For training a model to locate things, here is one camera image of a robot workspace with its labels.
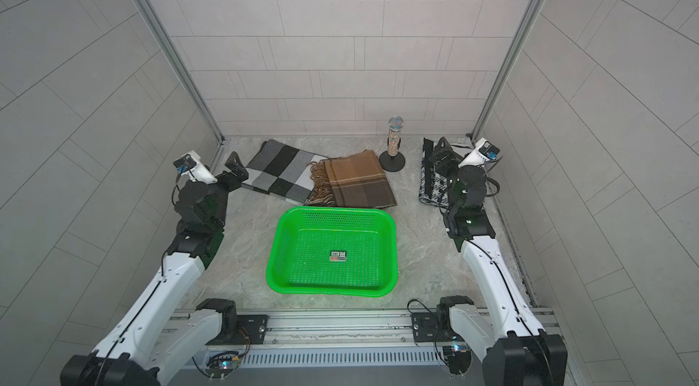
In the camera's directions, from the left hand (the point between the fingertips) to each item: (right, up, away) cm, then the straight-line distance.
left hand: (230, 155), depth 74 cm
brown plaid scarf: (+34, -9, +26) cm, 44 cm away
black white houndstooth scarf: (+62, -10, +25) cm, 68 cm away
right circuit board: (+61, -51, -5) cm, 80 cm away
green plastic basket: (+16, -29, +13) cm, 36 cm away
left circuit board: (+2, -51, -8) cm, 52 cm away
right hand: (+60, +4, 0) cm, 60 cm away
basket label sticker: (+29, -31, +11) cm, 44 cm away
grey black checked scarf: (+6, -6, +28) cm, 30 cm away
